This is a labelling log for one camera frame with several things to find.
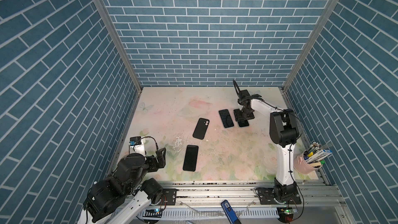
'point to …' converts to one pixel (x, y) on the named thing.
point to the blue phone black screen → (226, 118)
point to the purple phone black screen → (190, 158)
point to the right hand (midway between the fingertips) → (240, 117)
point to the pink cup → (301, 166)
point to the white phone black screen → (243, 124)
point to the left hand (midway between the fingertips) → (159, 151)
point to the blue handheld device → (230, 213)
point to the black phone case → (200, 128)
